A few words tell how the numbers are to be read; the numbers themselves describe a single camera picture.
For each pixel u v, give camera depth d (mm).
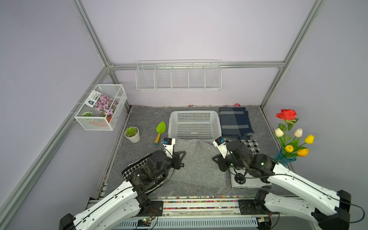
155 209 725
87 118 706
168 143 631
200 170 722
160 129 1066
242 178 792
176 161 620
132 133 938
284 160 729
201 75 1043
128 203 604
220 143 630
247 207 738
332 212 393
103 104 752
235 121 1084
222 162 618
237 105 1239
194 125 1084
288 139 717
